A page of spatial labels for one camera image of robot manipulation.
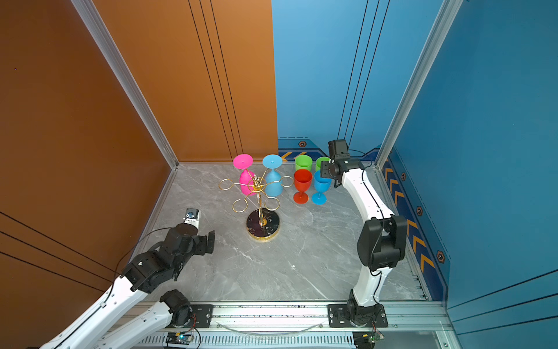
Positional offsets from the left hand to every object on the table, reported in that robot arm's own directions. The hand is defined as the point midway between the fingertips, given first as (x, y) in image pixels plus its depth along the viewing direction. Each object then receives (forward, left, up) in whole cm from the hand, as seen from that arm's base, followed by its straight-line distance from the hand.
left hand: (202, 229), depth 75 cm
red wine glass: (+25, -36, -1) cm, 44 cm away
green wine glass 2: (+34, -44, -2) cm, 56 cm away
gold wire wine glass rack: (+10, -19, -15) cm, 26 cm away
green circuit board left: (-30, +5, -19) cm, 36 cm away
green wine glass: (+37, -37, -2) cm, 52 cm away
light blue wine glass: (+23, -44, -2) cm, 50 cm away
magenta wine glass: (+13, -16, +10) cm, 23 cm away
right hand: (+27, -47, +3) cm, 55 cm away
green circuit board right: (-29, -56, -18) cm, 66 cm away
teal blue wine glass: (+19, -24, +3) cm, 31 cm away
